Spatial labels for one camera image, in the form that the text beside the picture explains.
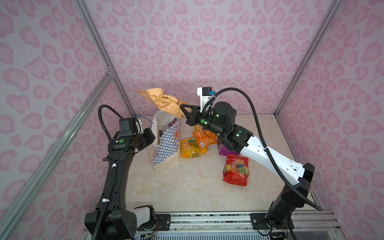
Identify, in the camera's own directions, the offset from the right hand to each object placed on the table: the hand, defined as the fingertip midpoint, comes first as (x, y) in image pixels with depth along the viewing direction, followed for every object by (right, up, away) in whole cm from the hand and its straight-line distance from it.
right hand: (180, 105), depth 58 cm
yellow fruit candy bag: (+2, -22, +37) cm, 43 cm away
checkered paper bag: (-15, -7, +45) cm, 48 cm away
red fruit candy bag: (+28, -33, +26) cm, 51 cm away
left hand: (-15, -11, +18) cm, 26 cm away
